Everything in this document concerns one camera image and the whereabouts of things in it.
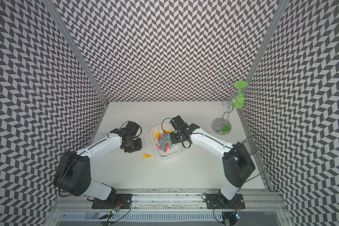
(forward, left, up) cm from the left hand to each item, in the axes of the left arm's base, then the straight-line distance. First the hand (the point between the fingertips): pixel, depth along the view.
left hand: (138, 149), depth 87 cm
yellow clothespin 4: (+16, -17, -4) cm, 24 cm away
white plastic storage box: (+1, -23, -3) cm, 24 cm away
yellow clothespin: (-3, -5, -4) cm, 7 cm away
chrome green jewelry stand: (+23, -56, +28) cm, 67 cm away
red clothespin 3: (+3, -17, -4) cm, 17 cm away
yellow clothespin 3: (+14, -11, -4) cm, 18 cm away
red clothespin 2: (+4, -12, -5) cm, 14 cm away
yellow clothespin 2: (+12, -9, -4) cm, 16 cm away
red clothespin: (+15, -15, -4) cm, 21 cm away
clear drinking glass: (+10, +31, -3) cm, 33 cm away
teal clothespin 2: (-3, -23, +13) cm, 27 cm away
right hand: (+4, -23, +5) cm, 24 cm away
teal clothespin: (+3, -15, -2) cm, 15 cm away
